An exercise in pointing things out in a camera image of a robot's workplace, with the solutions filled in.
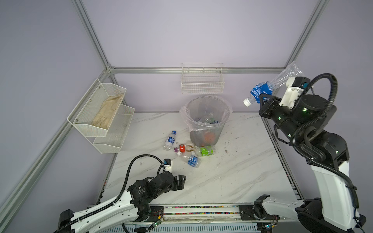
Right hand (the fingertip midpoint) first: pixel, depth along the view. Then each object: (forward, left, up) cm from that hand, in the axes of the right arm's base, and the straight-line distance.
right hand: (260, 93), depth 51 cm
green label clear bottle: (+5, +17, -49) cm, 53 cm away
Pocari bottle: (-1, +25, -49) cm, 55 cm away
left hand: (-15, +32, -43) cm, 56 cm away
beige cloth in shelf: (+15, +73, -23) cm, 78 cm away
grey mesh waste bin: (+11, +22, -43) cm, 49 cm away
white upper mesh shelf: (+12, +79, -22) cm, 83 cm away
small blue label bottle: (+13, +40, -49) cm, 65 cm away
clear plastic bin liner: (+31, +15, -40) cm, 52 cm away
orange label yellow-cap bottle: (+11, +14, -41) cm, 45 cm away
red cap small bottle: (+8, +32, -50) cm, 60 cm away
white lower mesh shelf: (-2, +67, -31) cm, 74 cm away
